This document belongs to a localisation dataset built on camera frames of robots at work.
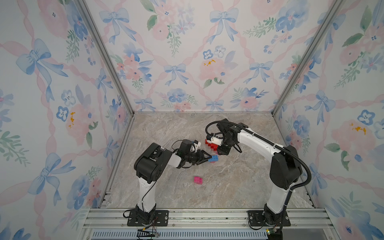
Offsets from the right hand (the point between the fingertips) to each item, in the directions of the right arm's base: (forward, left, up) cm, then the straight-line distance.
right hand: (222, 148), depth 90 cm
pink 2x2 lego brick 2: (-17, +15, -5) cm, 24 cm away
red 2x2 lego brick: (-1, +10, +9) cm, 13 cm away
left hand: (-4, +7, -5) cm, 9 cm away
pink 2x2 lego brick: (-17, +13, -8) cm, 23 cm away
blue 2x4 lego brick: (-3, +4, -6) cm, 8 cm away
